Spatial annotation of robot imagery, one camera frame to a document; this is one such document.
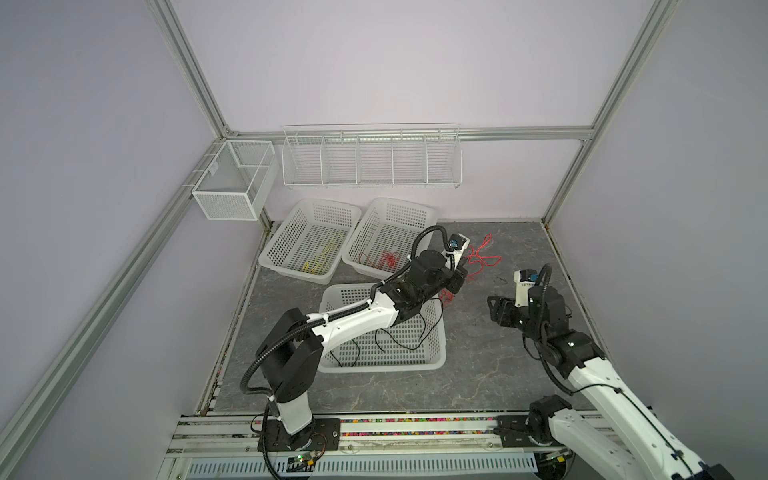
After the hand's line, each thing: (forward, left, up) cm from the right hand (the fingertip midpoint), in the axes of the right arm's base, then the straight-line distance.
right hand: (501, 301), depth 79 cm
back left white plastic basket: (+35, +63, -16) cm, 74 cm away
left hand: (+6, +10, +9) cm, 14 cm away
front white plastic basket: (-5, +23, -16) cm, 28 cm away
